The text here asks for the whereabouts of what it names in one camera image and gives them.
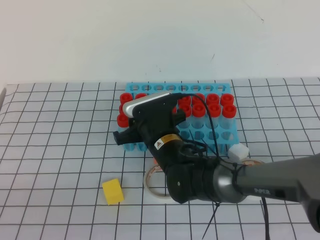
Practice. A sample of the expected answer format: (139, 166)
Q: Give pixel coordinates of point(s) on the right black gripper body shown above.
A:
(155, 120)

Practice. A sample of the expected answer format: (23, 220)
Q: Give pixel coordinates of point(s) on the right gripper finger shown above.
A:
(131, 135)

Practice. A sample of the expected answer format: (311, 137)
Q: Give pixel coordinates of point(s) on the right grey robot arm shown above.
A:
(191, 175)

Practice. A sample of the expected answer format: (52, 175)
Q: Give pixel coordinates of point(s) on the front row left test tube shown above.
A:
(122, 121)

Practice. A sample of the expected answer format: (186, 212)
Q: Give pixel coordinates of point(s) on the middle row tube one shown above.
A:
(121, 109)

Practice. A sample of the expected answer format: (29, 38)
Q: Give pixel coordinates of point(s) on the row tube one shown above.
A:
(121, 109)
(125, 97)

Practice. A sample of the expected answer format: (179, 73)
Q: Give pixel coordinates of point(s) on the middle row tube five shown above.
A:
(186, 108)

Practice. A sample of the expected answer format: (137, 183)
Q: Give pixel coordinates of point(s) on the row tube five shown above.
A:
(186, 100)
(186, 108)

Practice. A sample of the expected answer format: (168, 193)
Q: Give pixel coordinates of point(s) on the back row tube two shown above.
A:
(140, 95)

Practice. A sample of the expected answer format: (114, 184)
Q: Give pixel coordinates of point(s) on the back row tube five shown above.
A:
(186, 100)

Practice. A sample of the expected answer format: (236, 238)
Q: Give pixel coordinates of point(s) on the back row tube one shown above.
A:
(125, 97)

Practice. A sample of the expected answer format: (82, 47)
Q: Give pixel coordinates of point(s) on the middle row tube six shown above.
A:
(198, 115)

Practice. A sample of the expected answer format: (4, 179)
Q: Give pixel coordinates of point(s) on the row tube six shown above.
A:
(198, 98)
(198, 115)

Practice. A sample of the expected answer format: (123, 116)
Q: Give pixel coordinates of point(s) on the back row tube six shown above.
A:
(198, 98)

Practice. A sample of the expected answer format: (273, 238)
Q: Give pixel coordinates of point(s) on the blue test tube rack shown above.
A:
(225, 137)

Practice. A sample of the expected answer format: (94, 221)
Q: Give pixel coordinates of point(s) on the middle row tube seven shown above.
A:
(215, 112)

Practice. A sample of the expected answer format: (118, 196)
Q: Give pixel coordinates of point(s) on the row tube seven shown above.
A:
(215, 112)
(212, 98)

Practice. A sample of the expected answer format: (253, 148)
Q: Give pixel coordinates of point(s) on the back row tube seven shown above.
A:
(212, 98)

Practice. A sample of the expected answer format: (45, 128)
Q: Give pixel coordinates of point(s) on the middle row tube eight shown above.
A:
(228, 116)

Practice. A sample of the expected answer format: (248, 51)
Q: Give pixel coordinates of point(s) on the row tube eight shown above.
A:
(226, 99)
(228, 116)

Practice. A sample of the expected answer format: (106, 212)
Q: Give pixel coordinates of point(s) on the back row tube eight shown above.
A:
(226, 99)

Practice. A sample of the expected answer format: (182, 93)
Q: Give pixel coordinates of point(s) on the left white tape roll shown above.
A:
(155, 185)

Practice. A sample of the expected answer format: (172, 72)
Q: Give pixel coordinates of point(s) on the white tape roll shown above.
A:
(252, 162)
(155, 185)

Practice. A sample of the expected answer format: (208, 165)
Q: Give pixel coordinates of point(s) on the yellow cube block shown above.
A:
(112, 191)

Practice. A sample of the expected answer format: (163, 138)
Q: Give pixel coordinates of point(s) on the white cube block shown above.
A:
(238, 152)

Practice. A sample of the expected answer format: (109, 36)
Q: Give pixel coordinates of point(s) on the right white tape roll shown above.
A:
(252, 162)

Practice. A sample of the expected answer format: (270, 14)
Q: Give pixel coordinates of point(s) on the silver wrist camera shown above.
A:
(128, 107)

